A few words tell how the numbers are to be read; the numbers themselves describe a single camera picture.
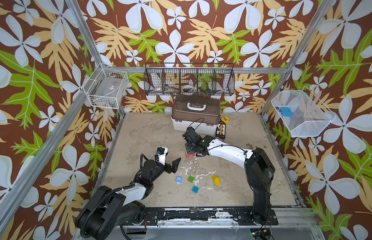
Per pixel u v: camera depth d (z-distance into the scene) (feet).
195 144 2.25
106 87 2.82
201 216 2.46
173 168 2.51
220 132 3.53
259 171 1.61
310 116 2.51
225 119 3.76
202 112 3.06
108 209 1.40
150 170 2.12
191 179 2.84
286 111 2.83
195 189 2.75
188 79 3.17
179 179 2.82
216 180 2.78
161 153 2.37
